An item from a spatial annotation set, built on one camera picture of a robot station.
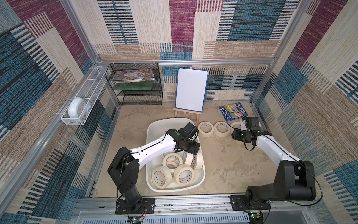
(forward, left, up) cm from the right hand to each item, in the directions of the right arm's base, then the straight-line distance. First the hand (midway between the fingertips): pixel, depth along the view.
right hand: (235, 132), depth 91 cm
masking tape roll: (+10, -4, -6) cm, 13 cm away
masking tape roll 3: (+9, +17, -9) cm, 21 cm away
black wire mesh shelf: (+39, +58, -3) cm, 70 cm away
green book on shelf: (+27, +67, +18) cm, 74 cm away
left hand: (-11, +28, +1) cm, 30 cm away
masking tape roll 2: (+8, +5, -8) cm, 13 cm away
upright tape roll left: (-17, +32, +1) cm, 36 cm away
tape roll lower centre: (-16, +40, -5) cm, 44 cm away
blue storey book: (+27, -7, -6) cm, 29 cm away
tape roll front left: (-27, +45, 0) cm, 53 cm away
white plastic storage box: (+9, +53, -5) cm, 54 cm away
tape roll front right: (-23, +34, -10) cm, 42 cm away
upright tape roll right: (-19, +26, +1) cm, 32 cm away
